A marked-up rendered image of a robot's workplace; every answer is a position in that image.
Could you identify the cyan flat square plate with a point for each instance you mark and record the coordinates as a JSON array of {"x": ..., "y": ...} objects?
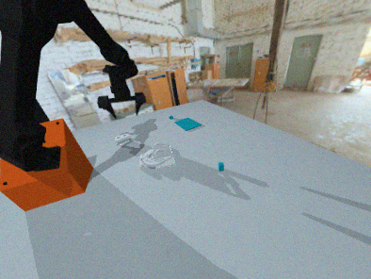
[{"x": 187, "y": 124}]

